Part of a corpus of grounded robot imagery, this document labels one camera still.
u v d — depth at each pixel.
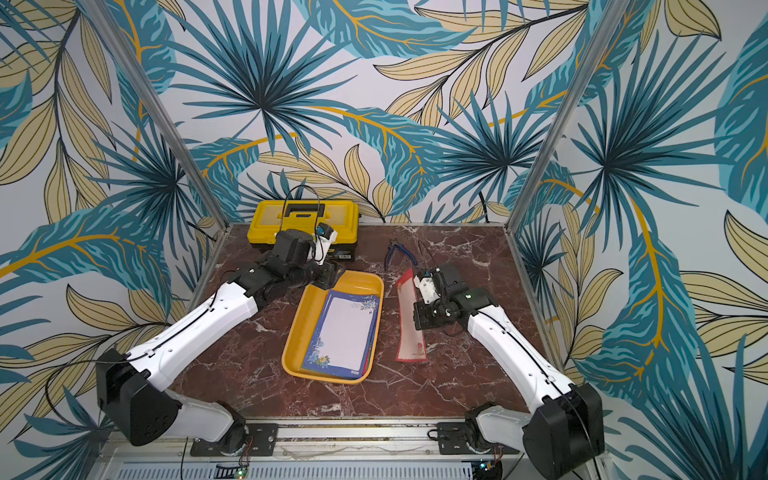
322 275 0.69
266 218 1.00
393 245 1.13
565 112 0.86
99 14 0.67
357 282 0.98
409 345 0.89
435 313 0.67
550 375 0.43
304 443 0.74
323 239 0.66
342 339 0.90
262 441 0.73
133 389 0.38
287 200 1.13
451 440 0.73
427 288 0.74
